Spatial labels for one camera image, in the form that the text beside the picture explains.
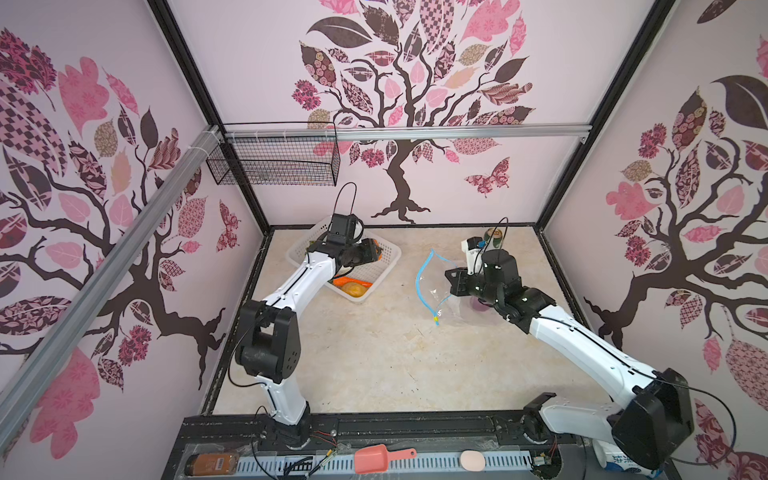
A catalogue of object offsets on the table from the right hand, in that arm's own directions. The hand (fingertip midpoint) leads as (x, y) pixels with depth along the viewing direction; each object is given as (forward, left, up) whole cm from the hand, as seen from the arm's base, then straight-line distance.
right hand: (446, 269), depth 79 cm
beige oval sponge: (-41, -4, -22) cm, 46 cm away
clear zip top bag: (-2, +3, -7) cm, 8 cm away
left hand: (+10, +20, -6) cm, 23 cm away
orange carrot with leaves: (+9, +33, -18) cm, 38 cm away
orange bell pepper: (+11, +19, -4) cm, 22 cm away
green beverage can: (+23, -22, -13) cm, 34 cm away
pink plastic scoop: (-41, +20, -22) cm, 50 cm away
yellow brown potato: (+5, +27, -16) cm, 32 cm away
